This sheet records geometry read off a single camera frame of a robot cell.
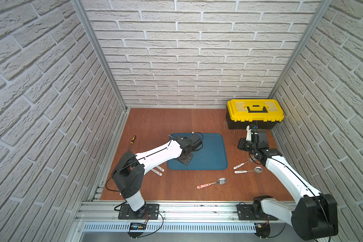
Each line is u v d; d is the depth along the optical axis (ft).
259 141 2.07
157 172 2.81
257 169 2.85
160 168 2.87
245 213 2.42
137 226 2.36
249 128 2.53
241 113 3.12
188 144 1.95
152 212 2.40
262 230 2.28
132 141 3.28
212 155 3.10
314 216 1.28
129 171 1.53
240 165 2.94
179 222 2.37
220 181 2.71
